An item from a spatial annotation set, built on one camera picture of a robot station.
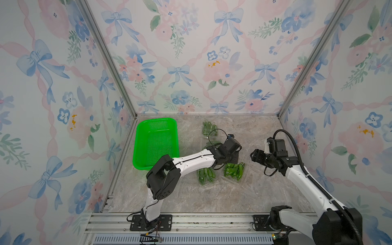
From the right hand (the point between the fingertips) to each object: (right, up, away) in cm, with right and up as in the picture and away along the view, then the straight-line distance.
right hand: (256, 155), depth 85 cm
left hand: (-11, 0, -1) cm, 11 cm away
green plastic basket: (-64, +8, +22) cm, 68 cm away
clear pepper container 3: (-28, -11, +1) cm, 30 cm away
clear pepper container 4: (-11, -10, +5) cm, 16 cm away
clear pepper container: (-26, +15, +24) cm, 39 cm away
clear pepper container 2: (-21, +6, +15) cm, 27 cm away
